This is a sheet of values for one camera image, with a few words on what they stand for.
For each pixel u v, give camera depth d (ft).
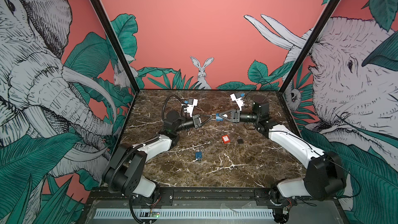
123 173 1.41
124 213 2.30
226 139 3.05
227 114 2.35
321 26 2.74
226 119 2.35
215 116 2.40
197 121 2.26
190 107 2.36
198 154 2.88
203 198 2.45
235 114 2.21
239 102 2.33
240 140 3.13
